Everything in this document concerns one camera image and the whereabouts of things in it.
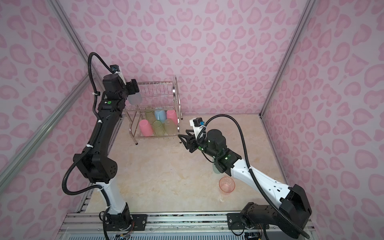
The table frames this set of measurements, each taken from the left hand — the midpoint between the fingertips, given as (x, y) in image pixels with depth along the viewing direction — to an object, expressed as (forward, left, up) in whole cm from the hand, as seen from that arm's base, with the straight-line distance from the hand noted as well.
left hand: (126, 77), depth 78 cm
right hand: (-29, -29, -11) cm, 43 cm away
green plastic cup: (+5, -3, -34) cm, 34 cm away
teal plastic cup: (-47, -43, -11) cm, 64 cm away
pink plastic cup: (+2, -19, -30) cm, 35 cm away
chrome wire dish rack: (+21, -7, -29) cm, 37 cm away
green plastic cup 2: (-8, -11, -32) cm, 35 cm away
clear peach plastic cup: (-42, -52, -44) cm, 80 cm away
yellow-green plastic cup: (-8, -19, -33) cm, 39 cm away
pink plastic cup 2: (-8, -2, -32) cm, 34 cm away
